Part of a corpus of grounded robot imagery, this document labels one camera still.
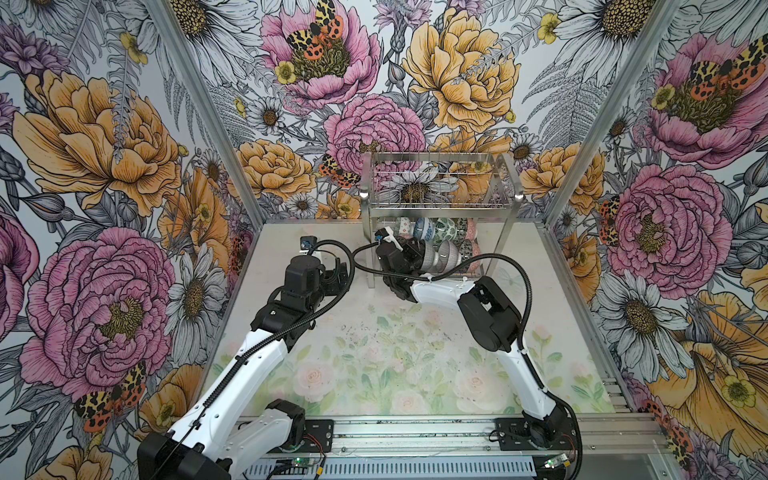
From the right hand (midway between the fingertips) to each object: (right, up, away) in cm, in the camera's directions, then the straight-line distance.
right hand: (418, 243), depth 98 cm
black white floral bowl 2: (+17, +7, +13) cm, 23 cm away
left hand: (-25, -9, -20) cm, 33 cm away
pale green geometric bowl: (-4, +6, +6) cm, 9 cm away
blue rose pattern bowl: (+2, +5, +6) cm, 9 cm away
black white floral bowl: (+7, -5, +1) cm, 8 cm away
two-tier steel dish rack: (-6, +23, +15) cm, 28 cm away
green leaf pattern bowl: (+10, +5, +10) cm, 15 cm away
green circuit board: (-30, -52, -27) cm, 66 cm away
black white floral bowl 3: (+17, -3, +6) cm, 18 cm away
